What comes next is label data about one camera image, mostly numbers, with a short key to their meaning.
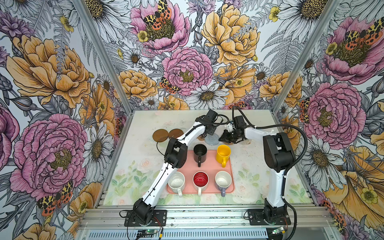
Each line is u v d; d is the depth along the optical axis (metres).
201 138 1.05
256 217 0.74
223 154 0.96
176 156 0.69
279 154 0.56
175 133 1.08
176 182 0.86
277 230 0.72
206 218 0.76
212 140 1.05
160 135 1.06
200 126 0.79
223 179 0.85
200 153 0.94
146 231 0.71
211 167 0.94
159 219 0.74
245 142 1.02
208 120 0.86
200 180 0.85
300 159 0.53
